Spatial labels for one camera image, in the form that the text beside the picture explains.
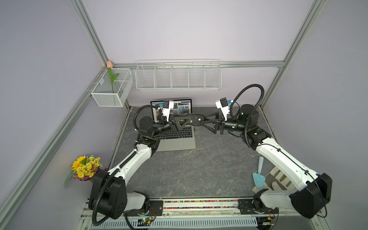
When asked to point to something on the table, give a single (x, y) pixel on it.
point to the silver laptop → (184, 138)
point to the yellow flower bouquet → (84, 168)
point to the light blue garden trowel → (259, 179)
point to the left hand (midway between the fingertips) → (191, 119)
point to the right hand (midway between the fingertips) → (202, 120)
